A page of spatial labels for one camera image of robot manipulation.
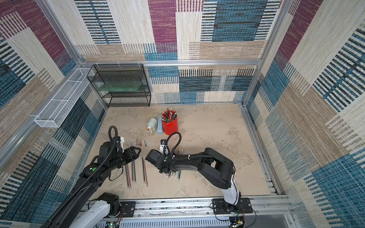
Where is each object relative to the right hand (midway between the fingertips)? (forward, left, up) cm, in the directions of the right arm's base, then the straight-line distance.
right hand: (164, 157), depth 90 cm
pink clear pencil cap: (+13, +20, -2) cm, 24 cm away
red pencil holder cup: (+18, -3, +11) cm, 21 cm away
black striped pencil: (-15, +20, -2) cm, 25 cm away
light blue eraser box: (+18, +4, +2) cm, 19 cm away
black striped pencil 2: (-7, +19, -2) cm, 20 cm away
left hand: (-2, +13, +13) cm, 18 cm away
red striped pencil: (-12, +20, -1) cm, 23 cm away
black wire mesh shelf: (+51, +31, +28) cm, 66 cm away
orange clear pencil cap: (+12, +18, -2) cm, 21 cm away
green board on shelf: (+43, +31, +22) cm, 57 cm away
